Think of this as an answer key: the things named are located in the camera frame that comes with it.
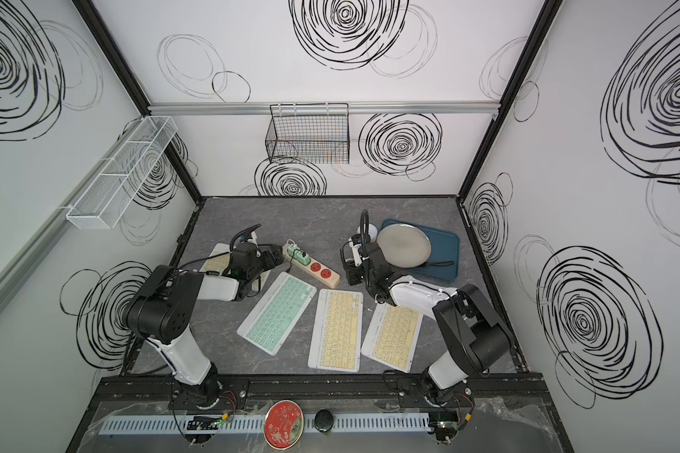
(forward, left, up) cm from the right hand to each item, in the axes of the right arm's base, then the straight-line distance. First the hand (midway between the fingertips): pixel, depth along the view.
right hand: (349, 265), depth 91 cm
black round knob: (-42, +4, +3) cm, 42 cm away
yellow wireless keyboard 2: (-19, -13, -8) cm, 25 cm away
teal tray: (+7, -33, -7) cm, 35 cm away
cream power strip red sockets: (+1, +11, -5) cm, 13 cm away
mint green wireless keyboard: (-14, +23, -7) cm, 28 cm away
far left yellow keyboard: (+8, +47, -6) cm, 48 cm away
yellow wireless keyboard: (-19, +3, -8) cm, 21 cm away
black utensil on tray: (+6, -31, -9) cm, 33 cm away
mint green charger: (+3, +16, -1) cm, 16 cm away
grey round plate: (+12, -20, -6) cm, 24 cm away
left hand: (+7, +28, -3) cm, 29 cm away
